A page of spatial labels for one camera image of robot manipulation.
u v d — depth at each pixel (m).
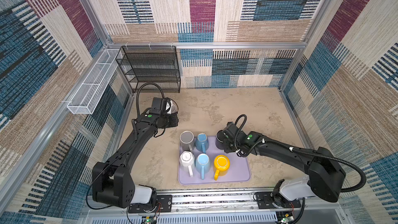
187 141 0.81
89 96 0.94
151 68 1.09
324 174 0.42
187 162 0.76
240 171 0.82
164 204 0.73
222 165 0.76
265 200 0.73
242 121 0.67
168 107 0.70
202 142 0.85
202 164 0.75
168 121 0.71
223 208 0.73
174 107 0.99
